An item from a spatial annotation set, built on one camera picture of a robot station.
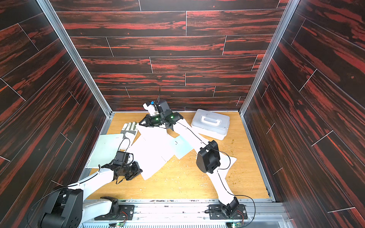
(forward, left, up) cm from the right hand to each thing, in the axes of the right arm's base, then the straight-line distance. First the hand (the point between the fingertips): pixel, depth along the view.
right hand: (142, 121), depth 82 cm
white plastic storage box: (+12, -44, -14) cm, 47 cm away
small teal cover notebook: (-3, -24, -23) cm, 33 cm away
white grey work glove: (+10, +18, -24) cm, 32 cm away
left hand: (-19, 0, -25) cm, 31 cm away
